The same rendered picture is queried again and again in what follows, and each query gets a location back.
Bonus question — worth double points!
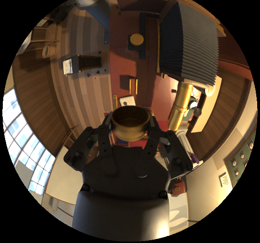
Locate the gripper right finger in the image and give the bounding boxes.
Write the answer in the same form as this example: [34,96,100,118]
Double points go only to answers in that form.
[145,115,194,179]

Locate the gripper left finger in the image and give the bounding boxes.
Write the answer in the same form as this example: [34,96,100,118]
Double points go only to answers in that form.
[63,112,115,173]

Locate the brass lens cap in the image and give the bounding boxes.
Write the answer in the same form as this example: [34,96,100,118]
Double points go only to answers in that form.
[111,105,155,142]

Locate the brass lens barrel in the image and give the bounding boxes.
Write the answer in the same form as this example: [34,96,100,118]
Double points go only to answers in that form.
[168,81,194,131]

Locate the paned window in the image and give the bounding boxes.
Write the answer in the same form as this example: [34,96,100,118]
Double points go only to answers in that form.
[2,87,56,196]

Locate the brass bar cap rest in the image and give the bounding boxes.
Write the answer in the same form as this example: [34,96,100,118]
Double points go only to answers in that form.
[129,78,138,95]

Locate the brass focus knob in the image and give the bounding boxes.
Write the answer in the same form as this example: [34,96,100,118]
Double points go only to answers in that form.
[130,33,145,46]

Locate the white fluted column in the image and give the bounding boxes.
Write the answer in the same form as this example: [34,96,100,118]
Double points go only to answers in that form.
[175,128,196,161]

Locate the cream board on easel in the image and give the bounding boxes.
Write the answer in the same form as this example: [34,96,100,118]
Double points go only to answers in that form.
[41,145,84,204]

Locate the small red box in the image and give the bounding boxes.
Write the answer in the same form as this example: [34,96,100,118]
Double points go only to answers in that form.
[171,180,186,196]

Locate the green tray with white object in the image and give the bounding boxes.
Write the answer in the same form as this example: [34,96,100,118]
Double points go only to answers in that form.
[187,96,199,114]

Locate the white card with hole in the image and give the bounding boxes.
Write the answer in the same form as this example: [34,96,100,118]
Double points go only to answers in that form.
[119,95,136,107]

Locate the green board with framed pictures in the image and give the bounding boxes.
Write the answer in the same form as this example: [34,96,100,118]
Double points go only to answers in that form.
[224,130,257,187]

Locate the white note card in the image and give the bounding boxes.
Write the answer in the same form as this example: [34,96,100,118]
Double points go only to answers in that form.
[62,57,74,76]

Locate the dark wooden brass-trimmed box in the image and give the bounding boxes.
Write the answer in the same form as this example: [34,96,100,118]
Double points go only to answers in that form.
[77,54,102,73]

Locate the white wall notice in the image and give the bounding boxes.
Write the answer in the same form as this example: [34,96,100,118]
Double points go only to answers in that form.
[218,172,230,187]

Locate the black camera bellows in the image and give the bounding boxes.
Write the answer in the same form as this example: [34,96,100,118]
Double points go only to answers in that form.
[159,1,219,84]

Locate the dark blue angled rail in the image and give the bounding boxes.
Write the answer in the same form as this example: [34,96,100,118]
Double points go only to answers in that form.
[127,11,161,60]

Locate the wooden brass camera body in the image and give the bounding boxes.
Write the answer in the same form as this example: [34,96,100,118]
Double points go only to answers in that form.
[115,0,228,97]

